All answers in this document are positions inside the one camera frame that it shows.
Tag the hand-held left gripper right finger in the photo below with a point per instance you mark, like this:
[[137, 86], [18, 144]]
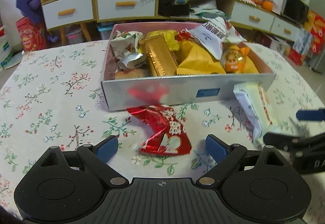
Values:
[[217, 149]]

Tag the white green nut packet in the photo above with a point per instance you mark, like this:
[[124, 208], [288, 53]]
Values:
[[127, 41]]

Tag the white drawer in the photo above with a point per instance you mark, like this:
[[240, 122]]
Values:
[[241, 11], [111, 12], [279, 26], [78, 3]]

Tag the purple hat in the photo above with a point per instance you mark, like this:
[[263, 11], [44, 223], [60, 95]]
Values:
[[29, 3]]

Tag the small red snack packet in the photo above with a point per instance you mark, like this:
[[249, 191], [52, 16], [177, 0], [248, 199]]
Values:
[[184, 35]]

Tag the red printed bag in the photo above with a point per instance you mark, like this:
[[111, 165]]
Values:
[[30, 36]]

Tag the orange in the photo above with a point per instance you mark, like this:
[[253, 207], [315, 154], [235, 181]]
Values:
[[267, 5]]

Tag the small clear plastic bin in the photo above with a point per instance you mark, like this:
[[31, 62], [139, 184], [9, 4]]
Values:
[[75, 36]]

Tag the white round base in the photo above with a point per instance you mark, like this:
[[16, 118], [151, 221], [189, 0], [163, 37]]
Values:
[[14, 60]]

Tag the large yellow snack packet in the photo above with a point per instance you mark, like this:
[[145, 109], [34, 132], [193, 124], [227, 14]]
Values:
[[198, 59], [251, 64]]

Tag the clear biscuit packet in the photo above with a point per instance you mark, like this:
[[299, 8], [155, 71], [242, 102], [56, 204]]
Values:
[[132, 74]]

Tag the red white shopping bag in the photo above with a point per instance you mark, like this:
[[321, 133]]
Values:
[[5, 46]]

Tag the black storage box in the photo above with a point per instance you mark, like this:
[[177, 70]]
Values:
[[174, 8]]

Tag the red orange printed box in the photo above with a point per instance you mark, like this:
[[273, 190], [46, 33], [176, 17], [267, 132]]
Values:
[[316, 26]]

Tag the small yellow snack packet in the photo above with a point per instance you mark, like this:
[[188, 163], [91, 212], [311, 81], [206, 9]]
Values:
[[162, 36]]

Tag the blue white box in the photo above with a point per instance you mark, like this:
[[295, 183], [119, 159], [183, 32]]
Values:
[[303, 40]]

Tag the white snack bar packet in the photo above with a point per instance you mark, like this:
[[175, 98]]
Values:
[[254, 109]]

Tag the white red snack packet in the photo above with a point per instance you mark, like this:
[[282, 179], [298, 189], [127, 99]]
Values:
[[210, 36]]

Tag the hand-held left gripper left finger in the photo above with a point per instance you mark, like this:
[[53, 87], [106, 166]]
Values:
[[108, 149]]

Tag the pile of clothes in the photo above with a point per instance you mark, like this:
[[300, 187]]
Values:
[[208, 9]]

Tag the pink cardboard box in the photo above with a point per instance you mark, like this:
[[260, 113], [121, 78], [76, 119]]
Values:
[[165, 87]]

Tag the bunch of small tangerines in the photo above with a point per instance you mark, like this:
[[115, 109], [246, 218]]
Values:
[[257, 0]]

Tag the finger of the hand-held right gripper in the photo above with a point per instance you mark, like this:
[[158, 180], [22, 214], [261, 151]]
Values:
[[279, 141], [312, 115]]

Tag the golden snack packet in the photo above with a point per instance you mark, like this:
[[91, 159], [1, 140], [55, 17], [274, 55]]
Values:
[[160, 56]]

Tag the orange white chip packet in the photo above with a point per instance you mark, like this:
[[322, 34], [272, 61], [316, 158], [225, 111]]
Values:
[[233, 60]]

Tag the silver clear snack packet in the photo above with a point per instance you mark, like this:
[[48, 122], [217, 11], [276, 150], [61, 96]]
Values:
[[132, 60]]

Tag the black microwave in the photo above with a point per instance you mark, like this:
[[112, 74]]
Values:
[[295, 8]]

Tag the floral tablecloth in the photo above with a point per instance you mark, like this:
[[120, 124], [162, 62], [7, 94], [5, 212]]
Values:
[[50, 87]]

